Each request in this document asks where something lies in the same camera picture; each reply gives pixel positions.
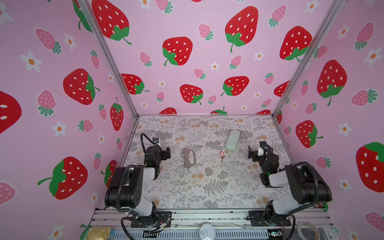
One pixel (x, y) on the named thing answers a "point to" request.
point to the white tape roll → (316, 233)
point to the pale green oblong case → (232, 140)
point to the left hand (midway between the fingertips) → (160, 147)
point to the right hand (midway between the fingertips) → (258, 145)
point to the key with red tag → (222, 155)
